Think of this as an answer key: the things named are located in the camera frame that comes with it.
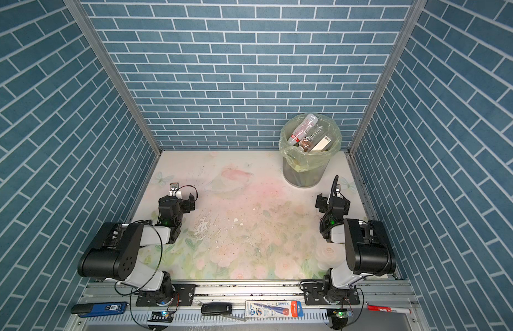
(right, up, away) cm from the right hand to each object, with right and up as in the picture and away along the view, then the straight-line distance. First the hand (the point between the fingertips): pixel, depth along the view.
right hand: (332, 193), depth 94 cm
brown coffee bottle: (-13, +23, +1) cm, 26 cm away
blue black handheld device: (-86, -35, -26) cm, 97 cm away
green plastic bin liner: (-16, +15, -11) cm, 25 cm away
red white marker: (+12, -38, -23) cm, 46 cm away
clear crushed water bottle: (-6, +27, 0) cm, 28 cm away
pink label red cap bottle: (-14, +30, 0) cm, 33 cm away
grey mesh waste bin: (-13, +6, +5) cm, 15 cm away
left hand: (-70, 0, 0) cm, 70 cm away
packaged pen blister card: (-28, -37, -23) cm, 52 cm away
